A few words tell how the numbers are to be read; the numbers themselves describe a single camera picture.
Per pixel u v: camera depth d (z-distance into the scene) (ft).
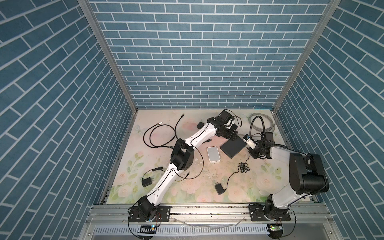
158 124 3.65
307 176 1.54
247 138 2.86
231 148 3.16
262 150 2.40
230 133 2.89
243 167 2.92
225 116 2.65
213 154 3.07
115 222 2.41
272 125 3.65
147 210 2.09
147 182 2.69
